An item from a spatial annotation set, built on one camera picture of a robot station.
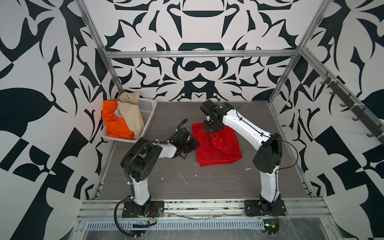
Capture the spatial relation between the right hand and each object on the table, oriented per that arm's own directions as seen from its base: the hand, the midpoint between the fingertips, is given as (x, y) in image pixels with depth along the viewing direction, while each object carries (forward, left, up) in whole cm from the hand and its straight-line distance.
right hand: (210, 128), depth 86 cm
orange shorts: (+4, +56, -4) cm, 56 cm away
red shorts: (-10, -5, -4) cm, 12 cm away
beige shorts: (+12, +49, +2) cm, 50 cm away
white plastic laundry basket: (+27, +43, -10) cm, 52 cm away
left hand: (-2, +5, -12) cm, 13 cm away
